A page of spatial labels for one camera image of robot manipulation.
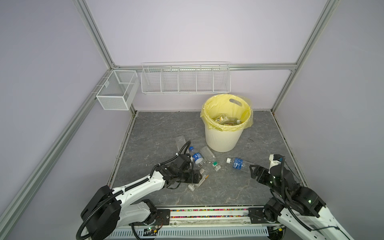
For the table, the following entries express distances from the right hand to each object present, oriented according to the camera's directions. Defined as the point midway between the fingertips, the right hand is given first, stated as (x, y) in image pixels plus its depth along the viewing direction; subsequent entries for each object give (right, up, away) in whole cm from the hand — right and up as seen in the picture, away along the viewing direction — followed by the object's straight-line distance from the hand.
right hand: (256, 169), depth 73 cm
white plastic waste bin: (-11, +11, +30) cm, 34 cm away
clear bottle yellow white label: (-32, -12, +7) cm, 35 cm away
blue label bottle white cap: (-6, -1, +14) cm, 15 cm away
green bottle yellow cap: (-7, +24, +22) cm, 33 cm away
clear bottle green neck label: (-21, +2, +18) cm, 28 cm away
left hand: (-31, -8, +8) cm, 32 cm away
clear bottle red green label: (-41, +11, +27) cm, 50 cm away
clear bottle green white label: (-13, +25, +19) cm, 34 cm away
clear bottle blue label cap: (-29, +2, +16) cm, 33 cm away
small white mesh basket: (-83, +45, +29) cm, 99 cm away
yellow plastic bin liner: (-5, +34, +21) cm, 40 cm away
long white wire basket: (-21, +55, +32) cm, 67 cm away
